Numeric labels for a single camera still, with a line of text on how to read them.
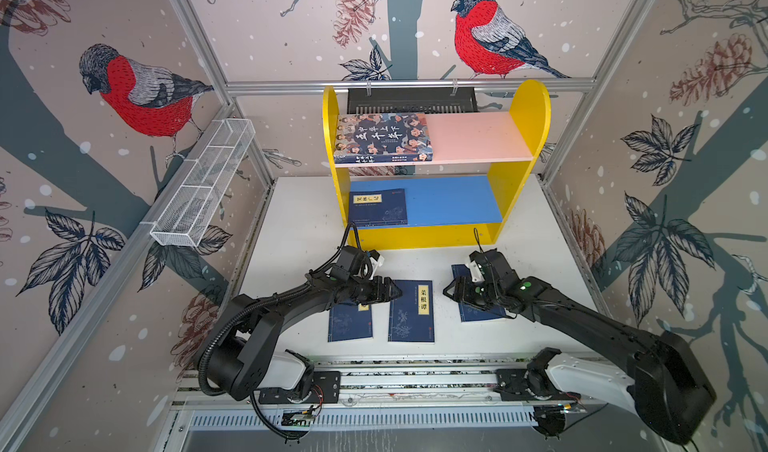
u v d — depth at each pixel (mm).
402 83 925
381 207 927
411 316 853
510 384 735
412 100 927
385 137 714
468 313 856
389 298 766
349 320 841
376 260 827
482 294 698
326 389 728
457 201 969
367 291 757
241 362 418
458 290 741
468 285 736
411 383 760
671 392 399
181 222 700
